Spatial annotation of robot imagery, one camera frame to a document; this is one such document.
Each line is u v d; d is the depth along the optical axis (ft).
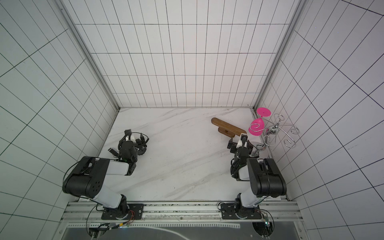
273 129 2.38
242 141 2.50
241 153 2.22
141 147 2.73
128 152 2.29
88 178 1.50
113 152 3.05
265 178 1.51
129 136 2.50
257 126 2.45
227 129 3.23
